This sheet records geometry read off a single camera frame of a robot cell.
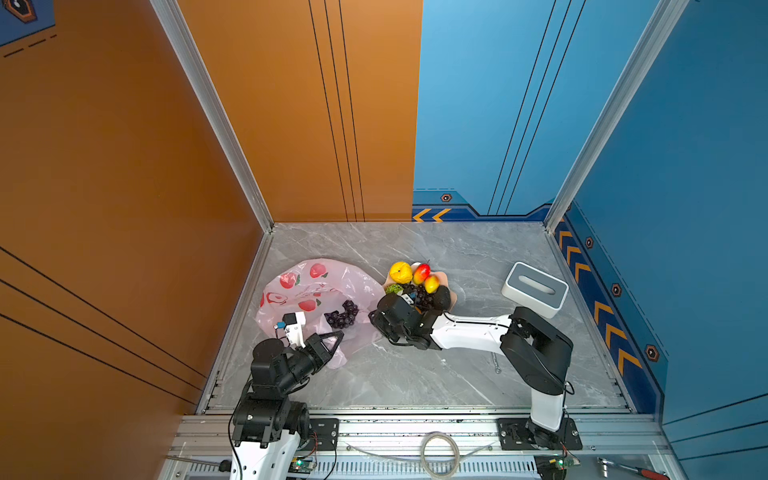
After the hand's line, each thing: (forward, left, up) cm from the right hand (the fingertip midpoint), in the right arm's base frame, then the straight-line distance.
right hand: (364, 319), depth 87 cm
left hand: (-10, +3, +11) cm, 15 cm away
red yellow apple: (+16, -18, 0) cm, 24 cm away
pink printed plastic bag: (+7, +9, +2) cm, 12 cm away
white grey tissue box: (+13, -53, -3) cm, 54 cm away
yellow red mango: (+11, -20, +2) cm, 23 cm away
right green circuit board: (-34, -49, -8) cm, 60 cm away
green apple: (+10, -9, +1) cm, 13 cm away
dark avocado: (+6, -23, +1) cm, 24 cm away
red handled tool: (-35, -66, -7) cm, 75 cm away
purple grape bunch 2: (+8, -18, -3) cm, 20 cm away
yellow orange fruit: (+15, -11, +3) cm, 19 cm away
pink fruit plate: (+14, -25, -1) cm, 28 cm away
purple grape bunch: (+1, +6, -2) cm, 7 cm away
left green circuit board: (-34, +13, -8) cm, 37 cm away
